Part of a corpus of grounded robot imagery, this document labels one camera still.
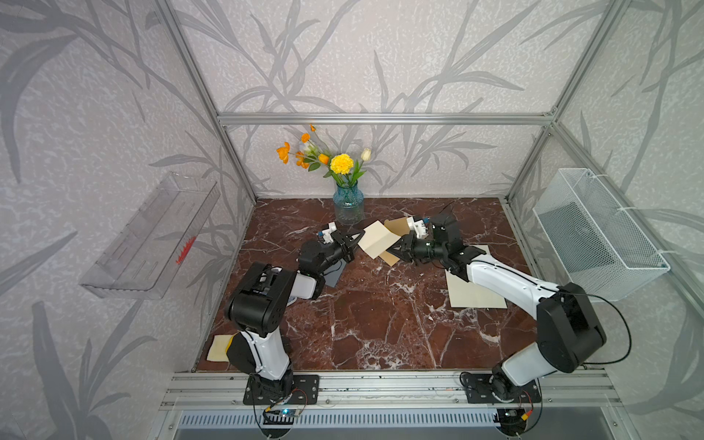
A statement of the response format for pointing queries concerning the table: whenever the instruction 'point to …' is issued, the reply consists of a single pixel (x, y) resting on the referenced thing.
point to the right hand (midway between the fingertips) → (384, 246)
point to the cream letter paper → (377, 238)
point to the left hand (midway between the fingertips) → (366, 235)
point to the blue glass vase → (348, 204)
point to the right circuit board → (511, 421)
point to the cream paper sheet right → (466, 294)
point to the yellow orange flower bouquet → (342, 169)
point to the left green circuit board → (283, 416)
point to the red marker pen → (186, 249)
